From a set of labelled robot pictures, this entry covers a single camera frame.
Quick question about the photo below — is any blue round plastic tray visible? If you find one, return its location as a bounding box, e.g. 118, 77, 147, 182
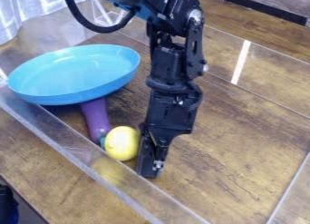
7, 44, 141, 105

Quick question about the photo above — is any dark object at bottom left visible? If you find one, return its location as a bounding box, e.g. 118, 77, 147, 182
0, 184, 21, 224

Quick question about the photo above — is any black bar at table edge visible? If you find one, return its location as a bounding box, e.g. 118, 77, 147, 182
225, 0, 308, 26

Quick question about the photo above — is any clear acrylic stand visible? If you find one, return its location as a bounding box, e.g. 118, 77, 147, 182
91, 0, 127, 27

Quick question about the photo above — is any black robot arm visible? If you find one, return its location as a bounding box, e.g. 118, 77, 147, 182
109, 0, 208, 178

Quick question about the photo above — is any purple toy eggplant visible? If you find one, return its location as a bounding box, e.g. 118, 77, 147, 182
81, 97, 111, 146

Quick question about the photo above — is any yellow toy lemon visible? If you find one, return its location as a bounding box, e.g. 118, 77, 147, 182
105, 126, 139, 161

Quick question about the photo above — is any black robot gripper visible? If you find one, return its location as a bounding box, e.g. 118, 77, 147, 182
137, 90, 202, 179

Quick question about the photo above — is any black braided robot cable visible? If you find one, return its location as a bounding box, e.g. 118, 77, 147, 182
62, 0, 138, 34

